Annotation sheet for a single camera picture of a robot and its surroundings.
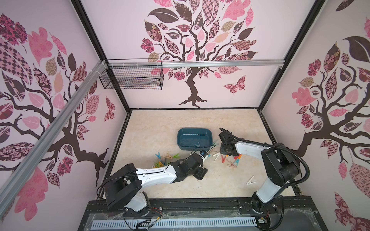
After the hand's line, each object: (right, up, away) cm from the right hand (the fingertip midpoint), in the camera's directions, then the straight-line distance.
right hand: (225, 148), depth 96 cm
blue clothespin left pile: (-45, -4, -3) cm, 46 cm away
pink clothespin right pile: (+2, -9, -9) cm, 13 cm away
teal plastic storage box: (-21, +6, +5) cm, 23 cm away
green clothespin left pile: (-34, -4, -4) cm, 34 cm away
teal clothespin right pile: (+6, -7, -6) cm, 11 cm away
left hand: (-18, -10, -14) cm, 24 cm away
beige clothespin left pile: (-39, -4, -3) cm, 40 cm away
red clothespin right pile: (-3, -6, -5) cm, 8 cm away
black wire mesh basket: (-73, +56, +26) cm, 96 cm away
